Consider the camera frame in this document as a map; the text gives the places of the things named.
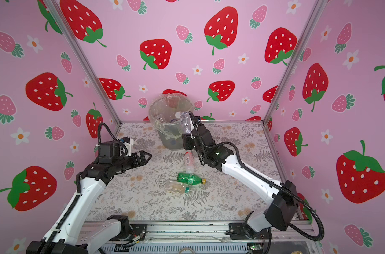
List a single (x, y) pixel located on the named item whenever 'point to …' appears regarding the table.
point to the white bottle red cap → (189, 162)
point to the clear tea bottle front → (177, 115)
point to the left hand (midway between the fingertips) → (144, 156)
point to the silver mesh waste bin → (174, 144)
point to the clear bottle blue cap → (185, 121)
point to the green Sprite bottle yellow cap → (190, 179)
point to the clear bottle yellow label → (174, 187)
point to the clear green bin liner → (165, 110)
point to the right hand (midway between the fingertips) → (185, 133)
